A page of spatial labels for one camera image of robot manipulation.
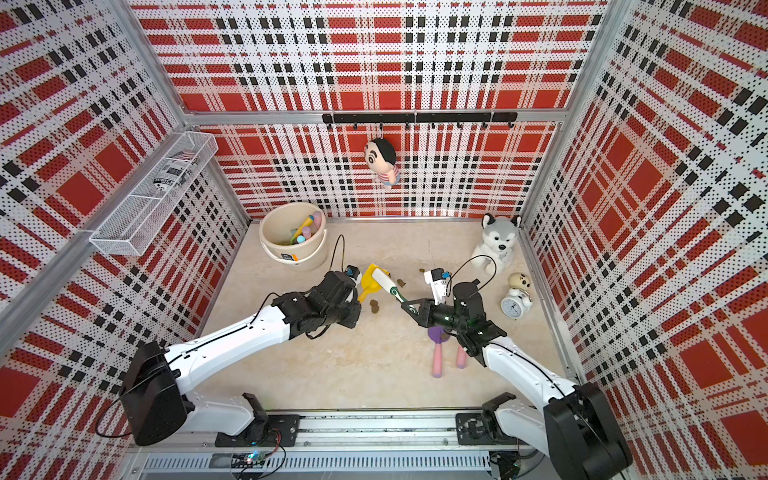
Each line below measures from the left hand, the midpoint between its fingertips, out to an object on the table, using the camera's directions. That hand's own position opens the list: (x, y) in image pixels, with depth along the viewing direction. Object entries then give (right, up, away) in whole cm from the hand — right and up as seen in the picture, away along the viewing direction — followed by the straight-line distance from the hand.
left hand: (359, 306), depth 82 cm
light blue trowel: (-20, +19, +12) cm, 30 cm away
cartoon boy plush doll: (+6, +44, +9) cm, 45 cm away
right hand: (+14, +1, -3) cm, 14 cm away
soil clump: (+19, +8, +23) cm, 31 cm away
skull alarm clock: (+48, +1, +8) cm, 48 cm away
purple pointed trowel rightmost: (+29, -15, +2) cm, 33 cm away
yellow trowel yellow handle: (+2, +6, +4) cm, 8 cm away
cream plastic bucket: (-31, +25, +20) cm, 44 cm away
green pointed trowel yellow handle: (-24, +22, +20) cm, 38 cm away
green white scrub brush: (+5, +8, +3) cm, 9 cm away
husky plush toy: (+43, +20, +10) cm, 48 cm away
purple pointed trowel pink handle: (+23, -11, +7) cm, 27 cm away
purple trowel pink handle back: (-16, +25, +16) cm, 34 cm away
